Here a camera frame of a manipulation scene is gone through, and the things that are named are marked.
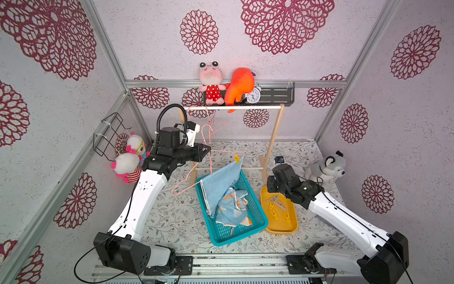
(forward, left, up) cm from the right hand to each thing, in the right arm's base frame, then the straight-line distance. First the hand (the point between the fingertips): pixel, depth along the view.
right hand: (270, 177), depth 80 cm
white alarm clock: (+37, +6, +18) cm, 42 cm away
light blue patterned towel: (-12, +17, -9) cm, 22 cm away
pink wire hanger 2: (+45, +33, 0) cm, 56 cm away
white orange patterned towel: (-18, +17, -18) cm, 31 cm away
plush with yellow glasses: (+16, +67, +3) cm, 69 cm away
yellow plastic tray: (-8, -7, -18) cm, 21 cm away
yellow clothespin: (-10, -4, -18) cm, 21 cm away
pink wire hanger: (+19, +38, -16) cm, 46 cm away
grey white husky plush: (+6, -29, -5) cm, 30 cm away
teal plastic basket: (-20, +22, -18) cm, 35 cm away
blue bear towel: (-3, +25, -3) cm, 25 cm away
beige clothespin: (-5, -7, -17) cm, 20 cm away
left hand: (+4, +26, +14) cm, 30 cm away
